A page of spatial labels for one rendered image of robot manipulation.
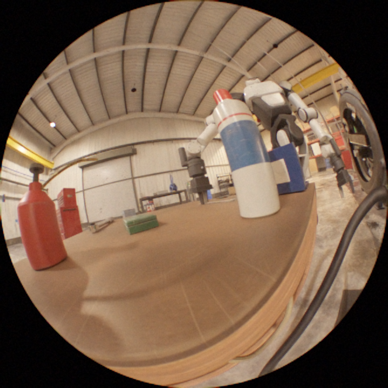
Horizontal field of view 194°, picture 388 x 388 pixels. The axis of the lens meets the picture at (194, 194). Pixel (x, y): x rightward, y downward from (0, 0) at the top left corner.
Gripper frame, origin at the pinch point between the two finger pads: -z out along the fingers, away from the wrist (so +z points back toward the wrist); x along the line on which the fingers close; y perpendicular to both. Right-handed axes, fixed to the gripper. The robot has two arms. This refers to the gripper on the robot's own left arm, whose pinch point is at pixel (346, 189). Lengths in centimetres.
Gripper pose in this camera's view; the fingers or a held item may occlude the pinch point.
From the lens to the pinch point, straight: 78.3
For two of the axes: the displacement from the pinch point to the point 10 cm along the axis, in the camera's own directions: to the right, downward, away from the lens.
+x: -5.3, -2.2, -8.2
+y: 8.4, -2.4, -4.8
